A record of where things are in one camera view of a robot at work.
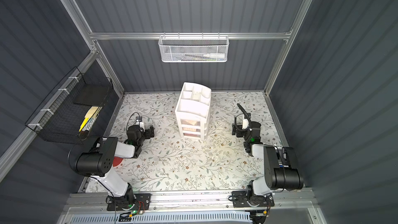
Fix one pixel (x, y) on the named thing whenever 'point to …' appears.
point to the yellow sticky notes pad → (91, 112)
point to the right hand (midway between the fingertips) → (243, 124)
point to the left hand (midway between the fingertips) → (145, 126)
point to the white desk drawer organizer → (193, 108)
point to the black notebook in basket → (91, 94)
